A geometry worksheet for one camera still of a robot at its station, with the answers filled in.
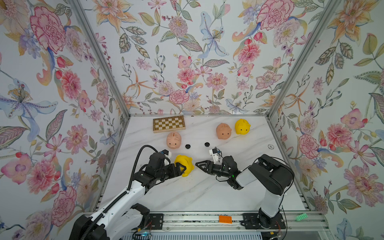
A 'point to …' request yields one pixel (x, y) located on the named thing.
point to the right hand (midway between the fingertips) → (197, 164)
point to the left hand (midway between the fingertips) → (183, 169)
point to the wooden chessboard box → (169, 124)
